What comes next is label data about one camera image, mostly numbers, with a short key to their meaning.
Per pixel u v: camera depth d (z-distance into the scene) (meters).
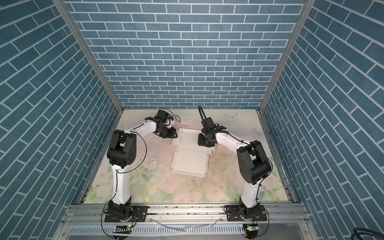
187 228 0.71
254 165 0.49
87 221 0.75
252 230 0.74
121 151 0.57
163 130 0.87
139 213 0.74
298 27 0.77
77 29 0.77
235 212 0.74
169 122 0.91
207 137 0.70
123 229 0.72
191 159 0.95
